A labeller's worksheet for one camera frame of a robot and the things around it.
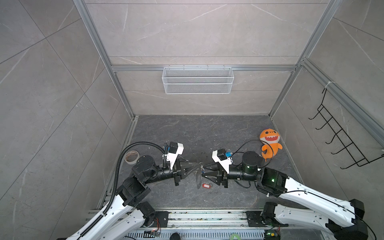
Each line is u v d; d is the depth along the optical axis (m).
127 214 0.59
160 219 0.73
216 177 0.53
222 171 0.53
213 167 0.60
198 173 0.54
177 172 0.48
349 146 0.63
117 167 0.44
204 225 0.73
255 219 0.74
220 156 0.49
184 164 0.52
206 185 0.84
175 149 0.48
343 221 0.40
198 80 1.00
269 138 0.96
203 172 0.60
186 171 0.54
